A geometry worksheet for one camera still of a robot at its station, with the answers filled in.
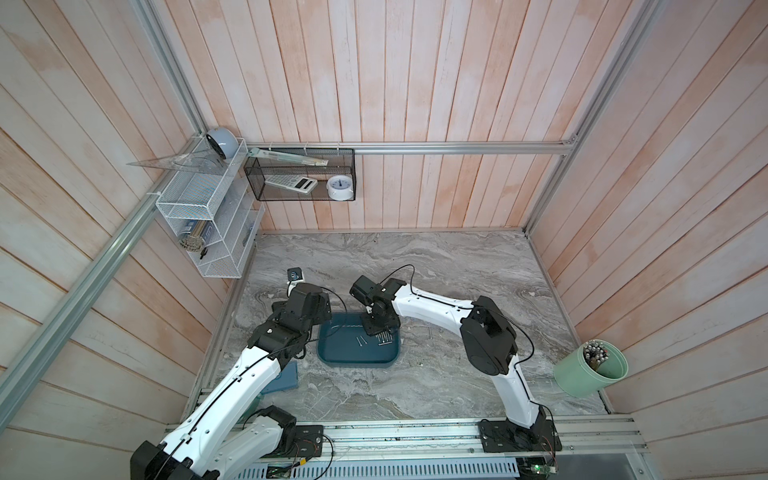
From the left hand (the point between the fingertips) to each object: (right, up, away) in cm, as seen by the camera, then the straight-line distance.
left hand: (307, 304), depth 79 cm
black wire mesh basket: (-7, +42, +22) cm, 47 cm away
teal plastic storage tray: (+9, -13, +10) cm, 19 cm away
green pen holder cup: (+73, -14, -8) cm, 74 cm away
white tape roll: (+7, +35, +15) cm, 39 cm away
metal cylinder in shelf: (-28, +19, -3) cm, 34 cm away
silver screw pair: (+13, -13, +11) cm, 21 cm away
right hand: (+17, -9, +12) cm, 23 cm away
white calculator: (-9, +38, +19) cm, 43 cm away
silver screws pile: (+22, -12, +11) cm, 27 cm away
